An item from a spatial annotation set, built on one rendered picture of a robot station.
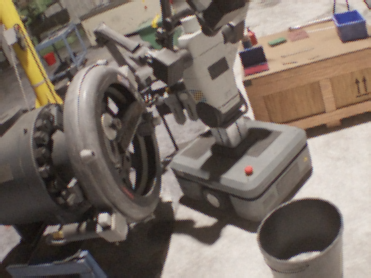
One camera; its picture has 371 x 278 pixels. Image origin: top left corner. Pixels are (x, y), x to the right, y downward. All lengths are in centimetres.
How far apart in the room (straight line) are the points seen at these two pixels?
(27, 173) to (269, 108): 145
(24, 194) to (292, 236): 120
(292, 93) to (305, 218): 105
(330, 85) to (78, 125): 150
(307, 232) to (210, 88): 80
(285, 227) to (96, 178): 75
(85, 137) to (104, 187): 21
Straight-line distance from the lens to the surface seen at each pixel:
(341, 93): 242
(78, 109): 153
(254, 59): 244
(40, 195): 179
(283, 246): 154
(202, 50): 177
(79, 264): 187
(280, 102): 237
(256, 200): 182
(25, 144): 178
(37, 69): 536
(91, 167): 149
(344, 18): 273
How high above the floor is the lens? 130
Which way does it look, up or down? 26 degrees down
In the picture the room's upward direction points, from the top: 24 degrees counter-clockwise
